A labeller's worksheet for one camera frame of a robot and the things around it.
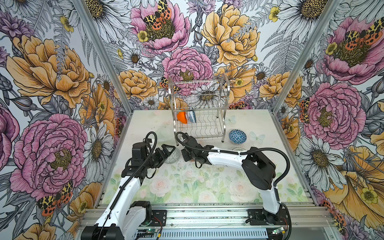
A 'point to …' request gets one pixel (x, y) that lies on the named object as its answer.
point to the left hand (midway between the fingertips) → (171, 156)
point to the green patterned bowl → (174, 157)
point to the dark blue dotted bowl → (237, 136)
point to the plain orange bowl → (181, 116)
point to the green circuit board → (148, 231)
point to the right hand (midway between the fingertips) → (186, 155)
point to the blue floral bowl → (191, 116)
